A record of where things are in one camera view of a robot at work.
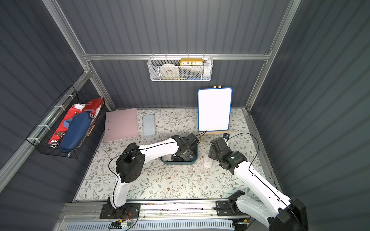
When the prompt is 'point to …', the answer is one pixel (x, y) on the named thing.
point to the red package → (92, 107)
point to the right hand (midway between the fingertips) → (220, 151)
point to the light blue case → (149, 124)
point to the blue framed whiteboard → (214, 109)
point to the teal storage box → (195, 150)
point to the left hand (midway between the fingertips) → (183, 152)
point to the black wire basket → (66, 126)
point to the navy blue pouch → (78, 125)
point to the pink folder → (121, 124)
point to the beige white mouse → (167, 158)
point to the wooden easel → (214, 132)
